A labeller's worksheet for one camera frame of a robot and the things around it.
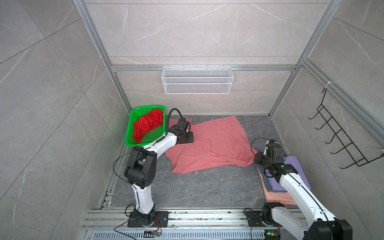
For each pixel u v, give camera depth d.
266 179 0.82
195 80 1.01
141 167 0.49
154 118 1.12
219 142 1.04
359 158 0.59
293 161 0.86
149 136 1.07
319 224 0.40
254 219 0.73
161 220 0.74
